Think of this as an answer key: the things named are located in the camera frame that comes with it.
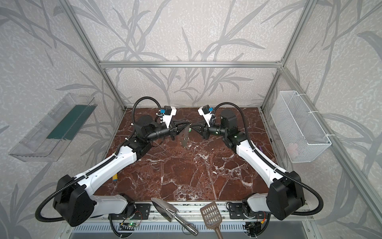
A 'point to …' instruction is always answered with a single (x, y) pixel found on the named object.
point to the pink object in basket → (293, 150)
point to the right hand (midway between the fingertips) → (192, 122)
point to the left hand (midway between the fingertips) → (189, 120)
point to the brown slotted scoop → (212, 218)
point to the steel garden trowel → (168, 211)
